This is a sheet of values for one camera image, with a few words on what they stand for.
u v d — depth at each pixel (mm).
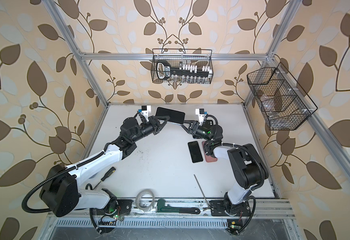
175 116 733
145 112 706
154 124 651
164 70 839
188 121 731
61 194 410
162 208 734
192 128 714
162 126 688
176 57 909
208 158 912
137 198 743
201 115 760
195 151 941
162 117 720
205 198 770
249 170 472
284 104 730
